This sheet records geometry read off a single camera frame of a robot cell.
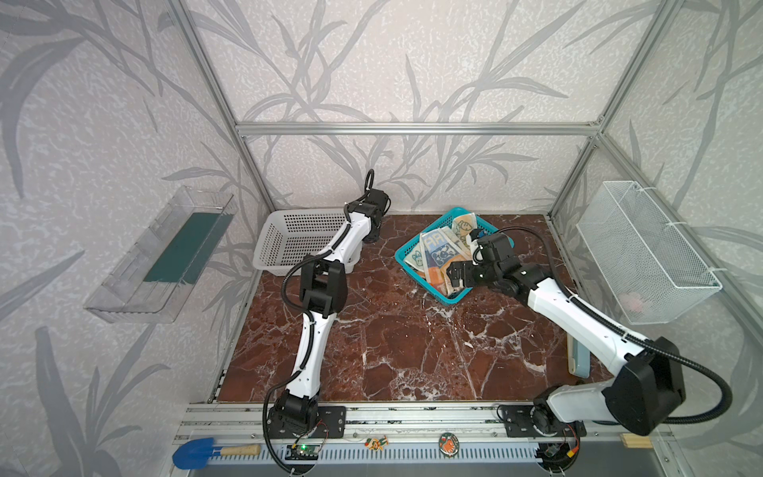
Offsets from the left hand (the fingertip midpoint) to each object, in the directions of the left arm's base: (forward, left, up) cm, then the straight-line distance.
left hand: (365, 224), depth 103 cm
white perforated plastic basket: (+2, +32, -9) cm, 33 cm away
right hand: (-21, -30, +9) cm, 38 cm away
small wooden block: (-62, -69, -6) cm, 93 cm away
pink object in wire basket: (-35, -70, +12) cm, 79 cm away
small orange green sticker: (-63, -7, -8) cm, 64 cm away
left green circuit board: (-65, +11, -11) cm, 67 cm away
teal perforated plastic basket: (+4, -29, -2) cm, 30 cm away
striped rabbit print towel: (-8, -26, -2) cm, 27 cm away
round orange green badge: (-63, -25, -8) cm, 68 cm away
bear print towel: (+5, -36, -6) cm, 37 cm away
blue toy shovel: (-65, +36, -10) cm, 76 cm away
